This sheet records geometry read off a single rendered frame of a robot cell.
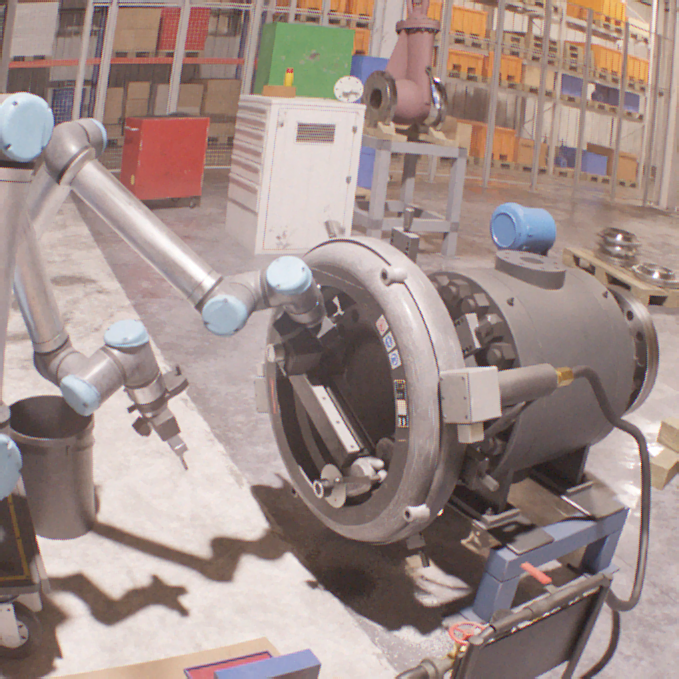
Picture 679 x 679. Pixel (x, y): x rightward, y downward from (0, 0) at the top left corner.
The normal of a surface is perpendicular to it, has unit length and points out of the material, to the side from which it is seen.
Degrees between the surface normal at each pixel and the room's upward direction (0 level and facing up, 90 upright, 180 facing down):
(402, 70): 83
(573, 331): 48
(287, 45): 90
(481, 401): 67
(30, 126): 83
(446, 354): 55
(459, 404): 90
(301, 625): 0
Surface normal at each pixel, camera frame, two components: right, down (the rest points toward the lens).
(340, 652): 0.11, -0.94
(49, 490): 0.29, 0.40
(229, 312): -0.02, 0.37
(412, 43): -0.83, 0.11
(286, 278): -0.13, -0.43
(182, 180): 0.59, 0.33
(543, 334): 0.47, -0.38
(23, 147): 0.80, 0.16
